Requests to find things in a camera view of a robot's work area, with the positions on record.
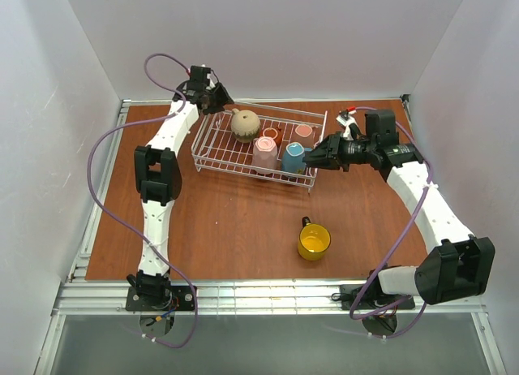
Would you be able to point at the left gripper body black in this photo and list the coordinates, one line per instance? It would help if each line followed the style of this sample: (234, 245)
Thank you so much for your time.
(216, 100)

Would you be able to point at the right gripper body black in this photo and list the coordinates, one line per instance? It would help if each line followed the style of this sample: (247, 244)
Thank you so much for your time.
(333, 150)

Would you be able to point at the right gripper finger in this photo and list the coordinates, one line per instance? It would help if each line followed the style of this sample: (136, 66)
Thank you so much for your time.
(317, 162)
(322, 148)

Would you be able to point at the pink floral mug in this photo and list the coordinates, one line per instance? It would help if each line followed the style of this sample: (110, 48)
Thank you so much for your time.
(304, 135)

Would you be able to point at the blue floral mug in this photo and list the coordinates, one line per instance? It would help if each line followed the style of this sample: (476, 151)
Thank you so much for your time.
(292, 159)

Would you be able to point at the beige round mug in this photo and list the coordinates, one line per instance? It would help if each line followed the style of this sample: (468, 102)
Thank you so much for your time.
(245, 125)

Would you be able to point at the dark brown glazed mug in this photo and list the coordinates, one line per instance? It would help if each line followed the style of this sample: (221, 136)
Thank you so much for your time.
(274, 133)

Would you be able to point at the white mug pink handle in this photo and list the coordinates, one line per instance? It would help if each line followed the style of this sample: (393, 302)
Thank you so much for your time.
(264, 158)

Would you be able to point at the yellow enamel mug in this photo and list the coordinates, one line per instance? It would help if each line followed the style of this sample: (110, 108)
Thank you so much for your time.
(313, 241)

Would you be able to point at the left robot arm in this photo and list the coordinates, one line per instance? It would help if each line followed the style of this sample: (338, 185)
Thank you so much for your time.
(158, 179)

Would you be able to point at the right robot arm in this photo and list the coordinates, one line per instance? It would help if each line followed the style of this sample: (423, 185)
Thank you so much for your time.
(458, 263)

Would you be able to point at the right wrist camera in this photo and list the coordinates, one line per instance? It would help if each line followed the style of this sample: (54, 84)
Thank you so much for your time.
(347, 120)

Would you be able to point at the white wire dish rack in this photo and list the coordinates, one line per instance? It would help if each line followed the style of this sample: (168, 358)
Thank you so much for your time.
(215, 148)

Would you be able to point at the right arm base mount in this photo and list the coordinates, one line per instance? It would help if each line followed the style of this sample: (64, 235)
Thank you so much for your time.
(365, 300)

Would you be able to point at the aluminium front rail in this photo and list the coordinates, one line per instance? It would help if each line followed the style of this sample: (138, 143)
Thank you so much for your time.
(220, 298)

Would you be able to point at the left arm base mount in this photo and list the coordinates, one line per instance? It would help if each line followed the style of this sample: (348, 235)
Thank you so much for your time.
(157, 316)

